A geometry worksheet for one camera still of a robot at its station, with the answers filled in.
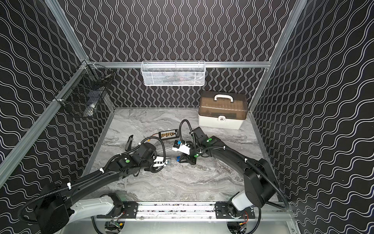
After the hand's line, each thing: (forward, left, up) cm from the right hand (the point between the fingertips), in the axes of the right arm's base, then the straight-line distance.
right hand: (181, 157), depth 81 cm
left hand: (+1, +13, +1) cm, 13 cm away
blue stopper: (-3, +2, +2) cm, 4 cm away
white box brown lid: (+29, -25, +8) cm, 39 cm away
